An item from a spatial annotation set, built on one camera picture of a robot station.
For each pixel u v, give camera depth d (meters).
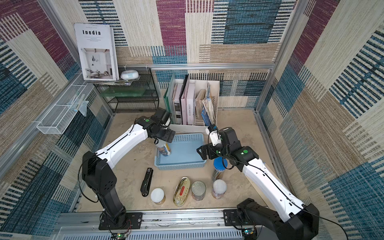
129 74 0.87
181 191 0.79
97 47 0.77
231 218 0.73
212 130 0.66
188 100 0.92
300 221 0.37
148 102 1.19
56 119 0.72
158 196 0.75
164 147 0.87
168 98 0.86
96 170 0.45
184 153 0.99
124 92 0.94
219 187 0.73
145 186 0.81
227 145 0.56
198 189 0.74
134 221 0.73
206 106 0.94
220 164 0.65
